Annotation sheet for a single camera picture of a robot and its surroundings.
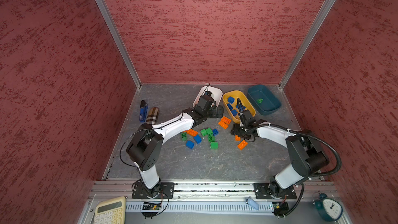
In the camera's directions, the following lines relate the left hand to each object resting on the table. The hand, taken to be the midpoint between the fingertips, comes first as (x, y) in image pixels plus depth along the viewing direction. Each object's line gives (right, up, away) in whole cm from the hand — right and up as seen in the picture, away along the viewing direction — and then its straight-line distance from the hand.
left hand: (217, 112), depth 88 cm
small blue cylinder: (+15, -40, -19) cm, 47 cm away
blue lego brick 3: (+12, -1, +10) cm, 16 cm away
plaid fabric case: (-41, -4, +10) cm, 43 cm away
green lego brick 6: (-20, -15, +1) cm, 24 cm away
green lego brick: (+33, +6, +21) cm, 39 cm away
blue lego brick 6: (-1, -13, +6) cm, 14 cm away
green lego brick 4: (-3, -16, +2) cm, 16 cm away
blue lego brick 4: (-16, -19, +2) cm, 25 cm away
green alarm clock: (+48, -41, -21) cm, 66 cm away
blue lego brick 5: (-11, -17, +4) cm, 21 cm away
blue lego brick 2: (+10, +3, +17) cm, 20 cm away
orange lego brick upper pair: (+7, -6, +11) cm, 14 cm away
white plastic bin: (+2, +11, +22) cm, 25 cm away
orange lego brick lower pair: (+5, -9, +9) cm, 14 cm away
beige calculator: (-49, -42, -21) cm, 68 cm away
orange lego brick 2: (+15, -20, +2) cm, 25 cm away
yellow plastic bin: (+17, +11, +22) cm, 30 cm away
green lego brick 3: (-5, -12, +4) cm, 13 cm away
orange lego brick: (+13, -16, +3) cm, 21 cm away
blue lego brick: (+12, +7, +22) cm, 26 cm away
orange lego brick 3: (-15, -13, +6) cm, 21 cm away
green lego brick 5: (-2, -19, 0) cm, 19 cm away
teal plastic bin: (+36, +6, +21) cm, 43 cm away
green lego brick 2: (-8, -13, +5) cm, 16 cm away
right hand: (+11, -15, +5) cm, 19 cm away
